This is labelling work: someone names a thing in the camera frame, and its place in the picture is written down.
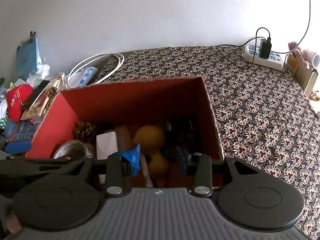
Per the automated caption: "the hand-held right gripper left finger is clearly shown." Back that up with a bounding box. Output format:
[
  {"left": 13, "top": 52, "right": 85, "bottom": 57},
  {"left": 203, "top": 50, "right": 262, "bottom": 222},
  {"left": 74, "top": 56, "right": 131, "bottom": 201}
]
[{"left": 35, "top": 143, "right": 142, "bottom": 198}]

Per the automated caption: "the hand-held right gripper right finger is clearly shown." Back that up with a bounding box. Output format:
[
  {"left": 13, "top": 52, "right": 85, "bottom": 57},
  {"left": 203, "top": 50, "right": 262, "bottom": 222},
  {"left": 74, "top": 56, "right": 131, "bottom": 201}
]
[{"left": 176, "top": 146, "right": 288, "bottom": 197}]

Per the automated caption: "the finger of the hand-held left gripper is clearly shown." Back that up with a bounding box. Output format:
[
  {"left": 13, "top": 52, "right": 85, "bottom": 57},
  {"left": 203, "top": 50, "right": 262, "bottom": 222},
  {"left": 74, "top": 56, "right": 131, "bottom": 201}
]
[
  {"left": 0, "top": 166, "right": 75, "bottom": 198},
  {"left": 0, "top": 154, "right": 85, "bottom": 168}
]

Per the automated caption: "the white tube with blue cap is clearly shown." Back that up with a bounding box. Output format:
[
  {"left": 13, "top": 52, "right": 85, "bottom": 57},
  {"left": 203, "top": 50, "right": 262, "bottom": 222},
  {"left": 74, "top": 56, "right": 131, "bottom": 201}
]
[{"left": 140, "top": 155, "right": 154, "bottom": 188}]

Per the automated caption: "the orange gourd toy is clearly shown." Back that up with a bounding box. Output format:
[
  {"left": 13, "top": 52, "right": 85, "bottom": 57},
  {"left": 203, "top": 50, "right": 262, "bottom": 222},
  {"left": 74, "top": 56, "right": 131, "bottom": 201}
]
[{"left": 133, "top": 125, "right": 170, "bottom": 180}]

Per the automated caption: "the small black packet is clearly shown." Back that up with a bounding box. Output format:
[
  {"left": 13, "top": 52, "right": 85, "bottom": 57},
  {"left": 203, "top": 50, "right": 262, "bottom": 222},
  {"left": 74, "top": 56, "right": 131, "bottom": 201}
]
[{"left": 161, "top": 119, "right": 200, "bottom": 155}]

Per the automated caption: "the red cardboard box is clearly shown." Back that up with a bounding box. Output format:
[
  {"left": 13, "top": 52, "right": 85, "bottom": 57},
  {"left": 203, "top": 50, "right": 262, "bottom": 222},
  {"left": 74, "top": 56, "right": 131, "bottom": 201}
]
[{"left": 25, "top": 76, "right": 225, "bottom": 190}]

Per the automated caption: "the brown wooden object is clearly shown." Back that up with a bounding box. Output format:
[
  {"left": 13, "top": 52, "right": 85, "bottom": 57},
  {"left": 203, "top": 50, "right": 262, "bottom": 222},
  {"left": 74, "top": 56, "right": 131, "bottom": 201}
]
[{"left": 115, "top": 126, "right": 134, "bottom": 153}]

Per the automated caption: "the blue cylinder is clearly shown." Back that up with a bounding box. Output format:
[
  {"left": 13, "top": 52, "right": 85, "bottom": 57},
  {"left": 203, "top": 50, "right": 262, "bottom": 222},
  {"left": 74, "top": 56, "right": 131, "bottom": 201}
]
[{"left": 4, "top": 140, "right": 32, "bottom": 155}]

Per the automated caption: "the blue patterned book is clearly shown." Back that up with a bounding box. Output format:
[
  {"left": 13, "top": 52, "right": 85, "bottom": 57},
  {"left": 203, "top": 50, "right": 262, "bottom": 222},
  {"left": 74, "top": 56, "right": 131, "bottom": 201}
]
[{"left": 5, "top": 122, "right": 42, "bottom": 142}]

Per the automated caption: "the wooden framed picture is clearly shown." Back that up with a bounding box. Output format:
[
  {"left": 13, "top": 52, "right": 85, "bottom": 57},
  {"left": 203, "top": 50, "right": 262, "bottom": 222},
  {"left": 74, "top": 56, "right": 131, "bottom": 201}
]
[{"left": 20, "top": 79, "right": 62, "bottom": 121}]

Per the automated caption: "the large pine cone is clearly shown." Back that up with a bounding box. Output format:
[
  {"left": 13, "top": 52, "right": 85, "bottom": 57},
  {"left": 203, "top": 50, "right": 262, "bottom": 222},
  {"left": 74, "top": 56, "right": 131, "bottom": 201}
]
[{"left": 72, "top": 121, "right": 97, "bottom": 140}]

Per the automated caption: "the red plush heart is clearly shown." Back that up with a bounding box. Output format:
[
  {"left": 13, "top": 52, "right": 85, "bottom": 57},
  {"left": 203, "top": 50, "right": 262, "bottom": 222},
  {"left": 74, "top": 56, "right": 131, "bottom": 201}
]
[{"left": 6, "top": 84, "right": 34, "bottom": 122}]

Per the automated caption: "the black smartphone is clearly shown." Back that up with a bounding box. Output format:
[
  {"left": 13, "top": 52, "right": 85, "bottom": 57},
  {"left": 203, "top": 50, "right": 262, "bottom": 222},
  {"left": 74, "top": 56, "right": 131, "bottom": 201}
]
[{"left": 26, "top": 80, "right": 52, "bottom": 110}]

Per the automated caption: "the small pine cone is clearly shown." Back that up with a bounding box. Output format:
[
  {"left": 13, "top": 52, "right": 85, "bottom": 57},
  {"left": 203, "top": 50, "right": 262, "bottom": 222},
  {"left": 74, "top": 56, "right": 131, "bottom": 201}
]
[{"left": 46, "top": 86, "right": 59, "bottom": 99}]

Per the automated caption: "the crumpled white tissue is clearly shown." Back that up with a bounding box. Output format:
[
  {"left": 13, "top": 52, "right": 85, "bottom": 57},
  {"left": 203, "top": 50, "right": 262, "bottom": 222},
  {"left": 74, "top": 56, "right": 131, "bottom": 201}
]
[{"left": 26, "top": 64, "right": 50, "bottom": 83}]

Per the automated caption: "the blue and white packet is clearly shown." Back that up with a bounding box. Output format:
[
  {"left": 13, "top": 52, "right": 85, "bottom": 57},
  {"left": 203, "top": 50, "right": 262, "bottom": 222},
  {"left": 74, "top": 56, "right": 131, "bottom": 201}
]
[{"left": 67, "top": 66, "right": 98, "bottom": 87}]

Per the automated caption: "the white power strip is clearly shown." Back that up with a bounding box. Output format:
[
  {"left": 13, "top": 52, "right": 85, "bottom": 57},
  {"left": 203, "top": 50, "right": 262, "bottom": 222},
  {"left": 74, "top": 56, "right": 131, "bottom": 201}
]
[{"left": 242, "top": 44, "right": 285, "bottom": 71}]

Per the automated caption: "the gold paper gift bag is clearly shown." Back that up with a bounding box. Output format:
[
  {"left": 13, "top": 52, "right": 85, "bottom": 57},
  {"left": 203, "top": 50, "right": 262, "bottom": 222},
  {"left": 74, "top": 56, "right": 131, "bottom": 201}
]
[{"left": 286, "top": 53, "right": 318, "bottom": 95}]

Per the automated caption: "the pink plush toy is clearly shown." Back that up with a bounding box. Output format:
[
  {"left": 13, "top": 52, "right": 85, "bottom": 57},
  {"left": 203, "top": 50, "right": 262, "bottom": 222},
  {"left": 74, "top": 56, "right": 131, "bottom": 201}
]
[{"left": 287, "top": 41, "right": 313, "bottom": 67}]

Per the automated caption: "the white cup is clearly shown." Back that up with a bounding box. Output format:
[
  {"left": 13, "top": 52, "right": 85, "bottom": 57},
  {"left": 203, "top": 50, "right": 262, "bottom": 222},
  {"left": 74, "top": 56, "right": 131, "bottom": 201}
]
[{"left": 306, "top": 51, "right": 320, "bottom": 70}]

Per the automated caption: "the white cable coil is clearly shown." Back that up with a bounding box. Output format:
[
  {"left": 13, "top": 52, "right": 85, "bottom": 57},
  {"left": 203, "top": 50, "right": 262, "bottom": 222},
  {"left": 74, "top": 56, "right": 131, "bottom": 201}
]
[{"left": 67, "top": 53, "right": 125, "bottom": 89}]

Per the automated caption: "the black charger with cable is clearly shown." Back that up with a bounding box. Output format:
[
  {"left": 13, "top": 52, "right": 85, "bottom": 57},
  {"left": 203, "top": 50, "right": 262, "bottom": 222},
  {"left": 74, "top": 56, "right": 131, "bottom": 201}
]
[{"left": 217, "top": 27, "right": 272, "bottom": 70}]

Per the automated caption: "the grey power cable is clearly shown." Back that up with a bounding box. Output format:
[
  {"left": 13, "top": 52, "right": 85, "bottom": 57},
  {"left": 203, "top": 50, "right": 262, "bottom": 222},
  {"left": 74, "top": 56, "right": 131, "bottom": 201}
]
[{"left": 271, "top": 0, "right": 312, "bottom": 54}]

